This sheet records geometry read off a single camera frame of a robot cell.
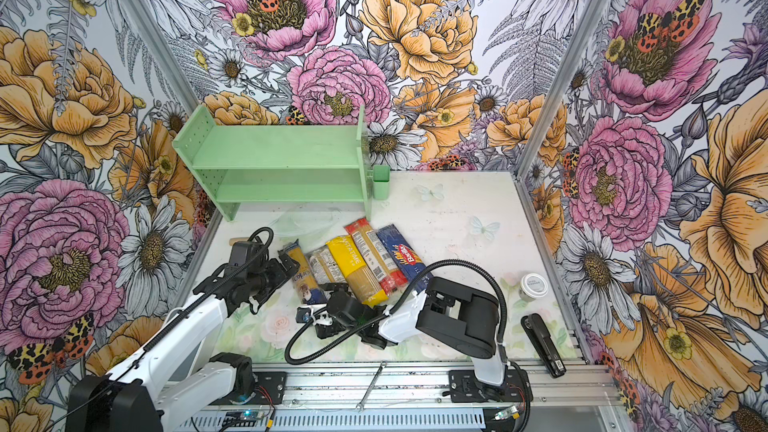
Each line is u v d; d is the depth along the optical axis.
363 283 0.89
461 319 0.49
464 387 0.74
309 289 0.87
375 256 0.95
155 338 0.46
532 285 0.85
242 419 0.71
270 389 0.74
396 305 0.58
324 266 0.92
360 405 0.73
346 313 0.65
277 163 1.09
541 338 0.78
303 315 0.70
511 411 0.71
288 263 0.79
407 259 0.94
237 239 1.02
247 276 0.65
